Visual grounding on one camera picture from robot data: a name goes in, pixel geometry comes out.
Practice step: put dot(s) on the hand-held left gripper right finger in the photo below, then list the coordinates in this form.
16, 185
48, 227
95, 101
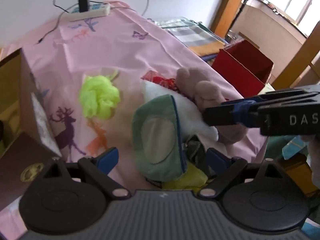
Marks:
217, 160

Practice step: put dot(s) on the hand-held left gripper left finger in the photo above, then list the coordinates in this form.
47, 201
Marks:
109, 158

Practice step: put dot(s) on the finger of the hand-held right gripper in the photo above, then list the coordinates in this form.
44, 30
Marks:
220, 117

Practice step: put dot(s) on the dark grey cloth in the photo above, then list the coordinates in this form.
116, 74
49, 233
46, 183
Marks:
196, 152

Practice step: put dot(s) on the pink plush toy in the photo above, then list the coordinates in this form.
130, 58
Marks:
207, 92

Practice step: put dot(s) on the yellow green towel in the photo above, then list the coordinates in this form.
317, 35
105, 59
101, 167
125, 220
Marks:
187, 180

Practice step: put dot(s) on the teal plush slipper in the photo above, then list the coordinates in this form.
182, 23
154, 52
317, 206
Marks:
160, 160

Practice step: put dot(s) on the neon green mesh pouf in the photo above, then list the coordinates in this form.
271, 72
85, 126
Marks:
97, 95

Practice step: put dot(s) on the red and cream scarf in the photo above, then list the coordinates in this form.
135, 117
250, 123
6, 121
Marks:
162, 81

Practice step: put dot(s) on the brown cardboard box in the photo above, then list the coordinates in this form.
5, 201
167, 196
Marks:
26, 87

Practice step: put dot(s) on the person's right hand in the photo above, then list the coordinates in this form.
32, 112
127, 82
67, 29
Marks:
315, 160

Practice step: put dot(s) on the teal striped item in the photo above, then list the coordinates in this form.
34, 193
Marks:
295, 146

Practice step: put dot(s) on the red box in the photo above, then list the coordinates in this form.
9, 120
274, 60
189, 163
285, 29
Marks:
237, 75

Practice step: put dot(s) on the orange cloth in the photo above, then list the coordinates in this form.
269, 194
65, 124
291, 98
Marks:
207, 48

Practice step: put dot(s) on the metal pot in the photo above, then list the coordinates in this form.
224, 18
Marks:
232, 36

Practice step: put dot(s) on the grey checked cloth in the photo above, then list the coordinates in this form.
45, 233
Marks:
190, 33

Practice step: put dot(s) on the pink printed tablecloth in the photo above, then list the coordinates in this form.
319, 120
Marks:
112, 55

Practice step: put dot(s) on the window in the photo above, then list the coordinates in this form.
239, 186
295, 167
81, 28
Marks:
300, 0

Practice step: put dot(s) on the white power strip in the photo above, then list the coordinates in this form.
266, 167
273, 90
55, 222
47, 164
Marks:
100, 10

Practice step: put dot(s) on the black charger plug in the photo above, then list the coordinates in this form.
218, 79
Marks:
83, 2

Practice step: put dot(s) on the wooden furniture frame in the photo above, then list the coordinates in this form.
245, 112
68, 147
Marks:
297, 62

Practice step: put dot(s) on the wooden door frame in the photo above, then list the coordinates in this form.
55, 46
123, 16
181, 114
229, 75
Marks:
225, 10

